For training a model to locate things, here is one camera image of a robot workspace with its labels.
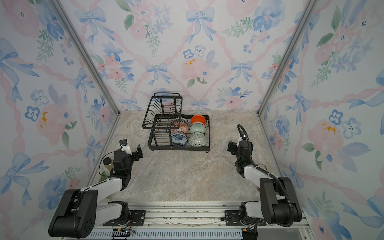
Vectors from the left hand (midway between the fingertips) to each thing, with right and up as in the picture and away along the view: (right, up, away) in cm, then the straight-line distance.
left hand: (131, 145), depth 88 cm
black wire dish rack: (+14, +23, +20) cm, 33 cm away
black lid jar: (-11, -8, -6) cm, 15 cm away
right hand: (+65, +2, +3) cm, 65 cm away
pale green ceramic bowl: (+39, +11, +18) cm, 44 cm away
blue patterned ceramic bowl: (+27, +2, +13) cm, 30 cm away
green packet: (-14, -18, -4) cm, 23 cm away
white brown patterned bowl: (+25, +15, +17) cm, 34 cm away
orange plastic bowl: (+40, +17, +19) cm, 47 cm away
